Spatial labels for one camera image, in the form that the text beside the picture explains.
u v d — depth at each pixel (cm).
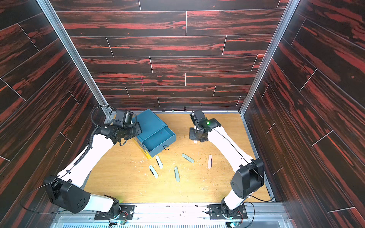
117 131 54
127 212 72
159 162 92
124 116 59
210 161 92
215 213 73
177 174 86
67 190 39
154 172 88
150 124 84
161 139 82
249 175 42
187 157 93
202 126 56
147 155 88
